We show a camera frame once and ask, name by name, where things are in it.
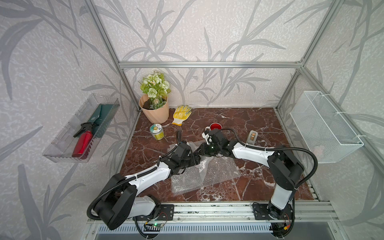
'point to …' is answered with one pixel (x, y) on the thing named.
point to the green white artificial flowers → (157, 89)
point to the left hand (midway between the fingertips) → (197, 159)
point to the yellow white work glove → (182, 113)
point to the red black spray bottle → (85, 135)
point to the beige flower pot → (154, 116)
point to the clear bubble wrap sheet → (207, 171)
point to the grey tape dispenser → (252, 137)
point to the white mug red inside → (214, 125)
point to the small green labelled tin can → (157, 131)
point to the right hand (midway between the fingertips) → (195, 151)
